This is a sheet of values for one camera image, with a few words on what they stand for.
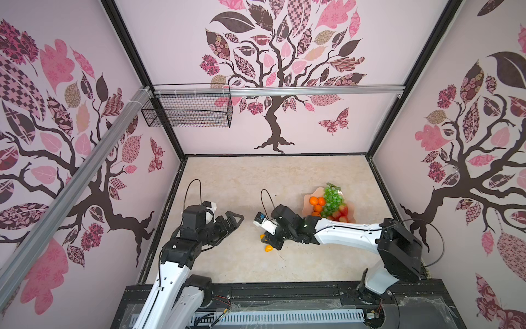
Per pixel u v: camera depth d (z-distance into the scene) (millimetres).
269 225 711
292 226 621
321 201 953
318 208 939
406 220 950
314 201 947
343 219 876
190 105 949
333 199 924
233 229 635
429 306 714
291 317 700
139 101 800
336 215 902
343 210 903
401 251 437
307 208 953
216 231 630
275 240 711
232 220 657
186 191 1080
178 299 584
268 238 710
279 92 967
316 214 921
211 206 700
